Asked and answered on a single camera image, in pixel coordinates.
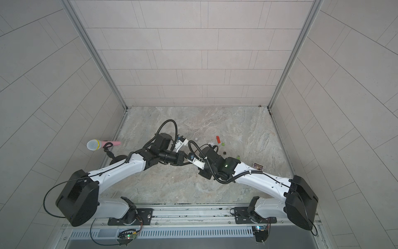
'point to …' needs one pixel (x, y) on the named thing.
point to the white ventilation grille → (104, 233)
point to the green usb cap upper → (223, 144)
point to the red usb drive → (218, 139)
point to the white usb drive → (211, 143)
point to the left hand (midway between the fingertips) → (194, 162)
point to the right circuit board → (261, 233)
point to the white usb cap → (196, 138)
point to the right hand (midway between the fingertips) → (200, 165)
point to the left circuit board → (125, 237)
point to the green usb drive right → (238, 157)
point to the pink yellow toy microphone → (94, 144)
